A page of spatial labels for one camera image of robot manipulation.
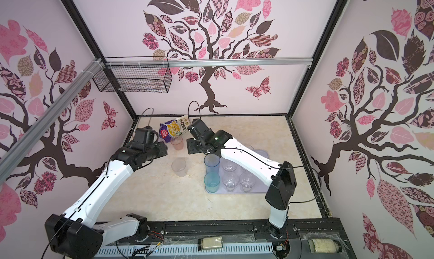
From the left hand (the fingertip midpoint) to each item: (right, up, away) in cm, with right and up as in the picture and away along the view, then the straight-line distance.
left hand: (163, 150), depth 80 cm
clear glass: (+42, -17, +8) cm, 46 cm away
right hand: (+14, +4, -3) cm, 15 cm away
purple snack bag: (-8, +10, +31) cm, 34 cm away
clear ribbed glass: (+33, -16, +6) cm, 37 cm away
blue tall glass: (+23, -8, +12) cm, 27 cm away
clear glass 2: (+4, -11, +15) cm, 19 cm away
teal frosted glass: (+23, -18, +9) cm, 31 cm away
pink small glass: (0, +3, +26) cm, 26 cm away
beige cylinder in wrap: (+70, -37, -13) cm, 80 cm away
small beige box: (+23, -37, -11) cm, 45 cm away
